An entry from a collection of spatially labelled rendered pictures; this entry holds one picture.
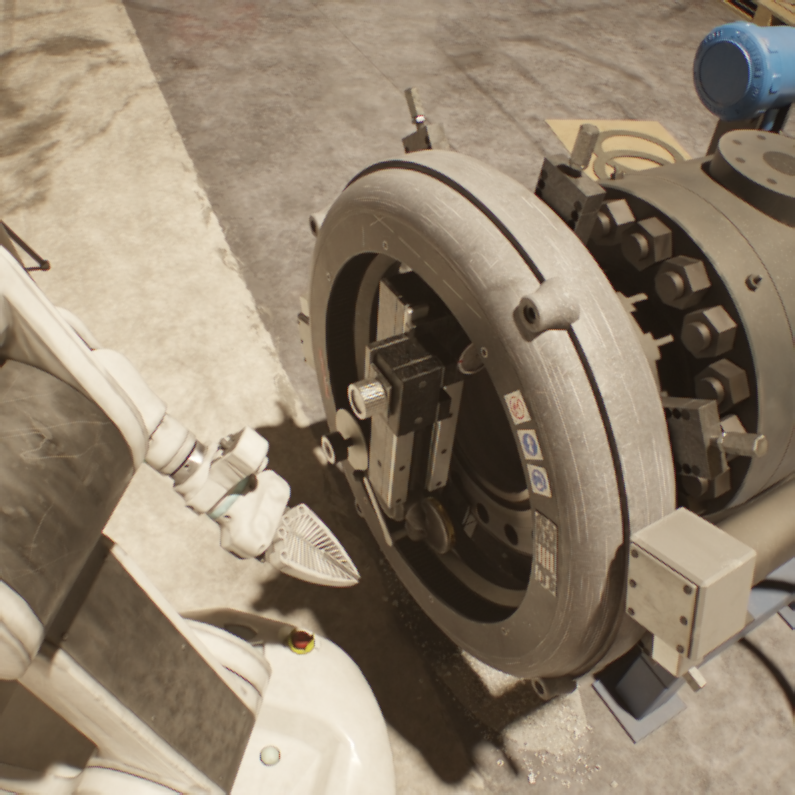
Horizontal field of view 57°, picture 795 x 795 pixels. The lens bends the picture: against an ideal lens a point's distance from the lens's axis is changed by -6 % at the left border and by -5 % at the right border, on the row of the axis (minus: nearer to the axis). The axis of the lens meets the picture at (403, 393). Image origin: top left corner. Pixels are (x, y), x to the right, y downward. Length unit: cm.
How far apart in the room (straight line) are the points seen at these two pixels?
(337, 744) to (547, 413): 57
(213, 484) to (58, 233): 187
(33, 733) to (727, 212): 115
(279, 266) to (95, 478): 184
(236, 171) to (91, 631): 231
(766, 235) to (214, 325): 148
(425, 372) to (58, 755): 63
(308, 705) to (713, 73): 121
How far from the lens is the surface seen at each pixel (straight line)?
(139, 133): 313
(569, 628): 91
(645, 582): 80
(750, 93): 142
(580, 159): 84
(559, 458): 78
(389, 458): 111
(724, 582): 77
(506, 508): 117
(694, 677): 101
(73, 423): 54
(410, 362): 89
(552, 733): 155
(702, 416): 80
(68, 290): 236
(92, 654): 67
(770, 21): 548
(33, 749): 106
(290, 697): 112
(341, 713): 112
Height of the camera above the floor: 141
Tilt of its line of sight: 46 degrees down
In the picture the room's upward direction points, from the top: 7 degrees clockwise
